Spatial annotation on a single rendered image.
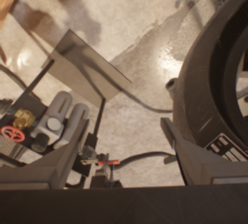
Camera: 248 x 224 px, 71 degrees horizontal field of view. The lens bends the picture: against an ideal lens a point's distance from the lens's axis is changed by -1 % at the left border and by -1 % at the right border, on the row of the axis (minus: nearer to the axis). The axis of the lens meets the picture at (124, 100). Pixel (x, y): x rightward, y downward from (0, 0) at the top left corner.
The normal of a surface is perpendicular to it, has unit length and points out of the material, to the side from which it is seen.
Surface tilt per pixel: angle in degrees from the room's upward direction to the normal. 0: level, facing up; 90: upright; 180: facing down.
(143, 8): 0
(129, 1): 0
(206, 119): 90
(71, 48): 0
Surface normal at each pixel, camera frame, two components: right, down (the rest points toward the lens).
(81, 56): -0.09, 0.65
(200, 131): -0.72, -0.57
